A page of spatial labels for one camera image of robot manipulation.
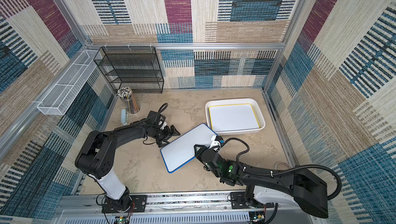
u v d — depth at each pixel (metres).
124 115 1.02
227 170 0.59
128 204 0.71
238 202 0.73
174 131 0.86
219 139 0.73
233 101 1.09
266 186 0.50
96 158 0.47
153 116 0.72
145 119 0.78
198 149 0.75
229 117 1.02
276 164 0.84
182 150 0.92
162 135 0.82
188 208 0.73
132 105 1.02
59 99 0.71
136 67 1.08
